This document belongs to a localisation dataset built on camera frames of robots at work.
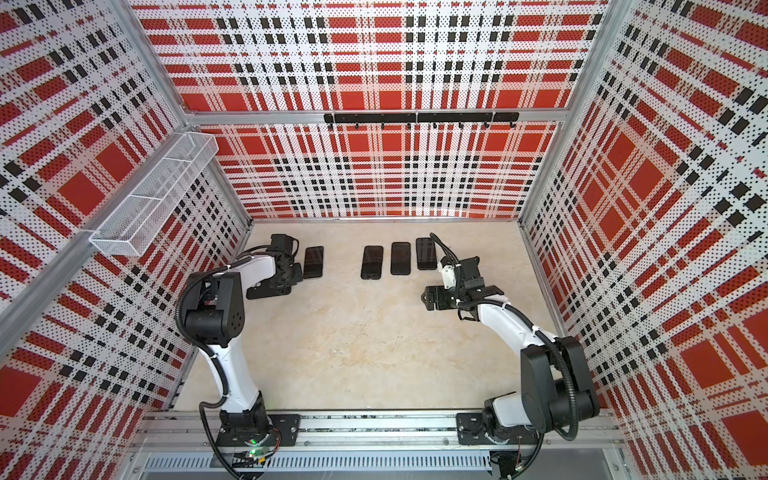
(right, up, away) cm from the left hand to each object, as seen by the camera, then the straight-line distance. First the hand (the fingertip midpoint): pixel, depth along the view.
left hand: (292, 282), depth 102 cm
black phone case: (+37, +8, +10) cm, 39 cm away
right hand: (+48, -3, -14) cm, 50 cm away
